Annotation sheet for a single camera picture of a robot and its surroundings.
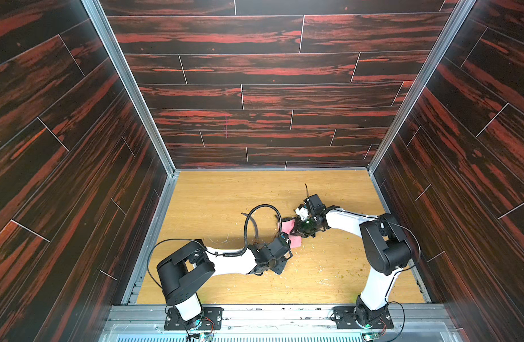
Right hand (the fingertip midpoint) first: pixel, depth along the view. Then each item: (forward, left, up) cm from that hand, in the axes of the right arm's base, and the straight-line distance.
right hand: (295, 231), depth 97 cm
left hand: (-15, +6, +1) cm, 16 cm away
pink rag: (-8, +1, +6) cm, 10 cm away
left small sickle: (+2, +18, +1) cm, 18 cm away
